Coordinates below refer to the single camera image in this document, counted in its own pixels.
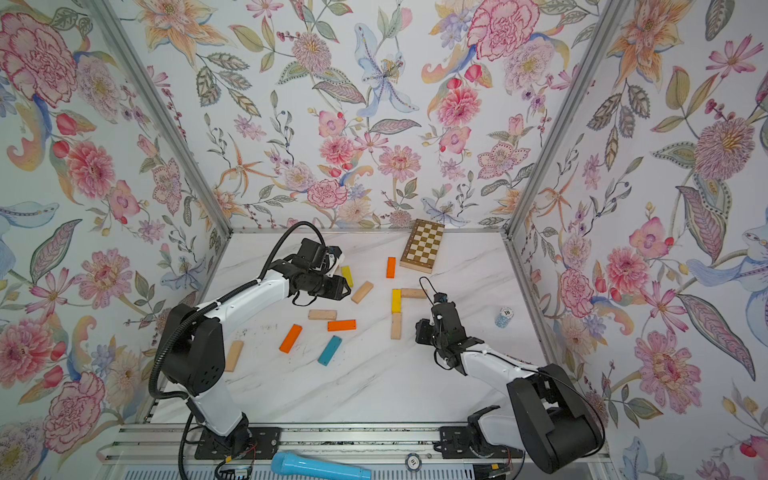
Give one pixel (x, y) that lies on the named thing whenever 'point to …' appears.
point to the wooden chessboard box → (423, 245)
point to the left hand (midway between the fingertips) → (350, 287)
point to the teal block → (329, 350)
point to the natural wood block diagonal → (362, 292)
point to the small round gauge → (413, 461)
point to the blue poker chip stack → (504, 316)
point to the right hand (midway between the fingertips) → (418, 321)
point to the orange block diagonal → (291, 338)
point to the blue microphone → (285, 461)
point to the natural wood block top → (413, 293)
